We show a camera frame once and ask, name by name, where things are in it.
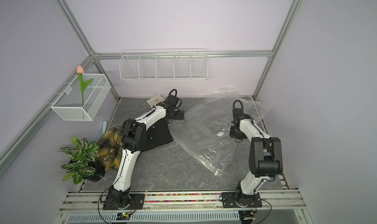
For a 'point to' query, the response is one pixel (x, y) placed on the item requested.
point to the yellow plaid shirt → (111, 148)
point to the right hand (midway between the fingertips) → (238, 134)
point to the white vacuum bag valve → (220, 133)
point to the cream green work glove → (155, 100)
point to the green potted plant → (84, 164)
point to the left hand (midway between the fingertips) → (179, 116)
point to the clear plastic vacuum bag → (203, 126)
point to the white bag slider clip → (216, 173)
